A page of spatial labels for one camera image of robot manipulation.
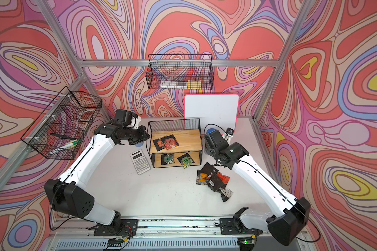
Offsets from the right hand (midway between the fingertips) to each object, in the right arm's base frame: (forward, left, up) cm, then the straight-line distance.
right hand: (216, 152), depth 76 cm
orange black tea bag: (-4, +7, -20) cm, 22 cm away
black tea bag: (+9, +26, -3) cm, 28 cm away
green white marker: (+1, +69, +8) cm, 70 cm away
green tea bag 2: (+9, +27, -19) cm, 34 cm away
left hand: (+10, +32, +3) cm, 34 cm away
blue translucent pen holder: (+3, +37, +6) cm, 37 cm away
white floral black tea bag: (-13, -6, -20) cm, 25 cm away
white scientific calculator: (+7, +44, -19) cm, 49 cm away
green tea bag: (+7, +16, -20) cm, 26 cm away
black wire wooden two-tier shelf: (+11, +13, -6) cm, 18 cm away
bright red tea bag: (-5, -6, -20) cm, 22 cm away
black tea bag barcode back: (-8, 0, -18) cm, 20 cm away
